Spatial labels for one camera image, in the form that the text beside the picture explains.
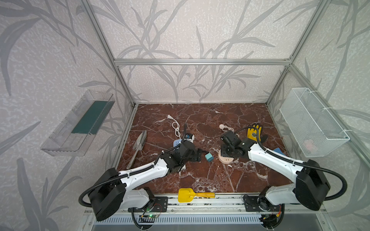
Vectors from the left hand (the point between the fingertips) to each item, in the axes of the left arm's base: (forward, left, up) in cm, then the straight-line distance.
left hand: (197, 150), depth 83 cm
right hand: (+1, -15, -2) cm, 16 cm away
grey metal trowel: (+7, +39, -9) cm, 40 cm away
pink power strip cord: (+23, -19, -8) cm, 31 cm away
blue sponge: (+4, -52, -7) cm, 53 cm away
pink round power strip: (-3, -18, -7) cm, 19 cm away
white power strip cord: (+26, +16, -11) cm, 32 cm away
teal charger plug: (0, -8, -8) cm, 11 cm away
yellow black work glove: (+16, -39, -7) cm, 43 cm away
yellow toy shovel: (-21, +5, -10) cm, 24 cm away
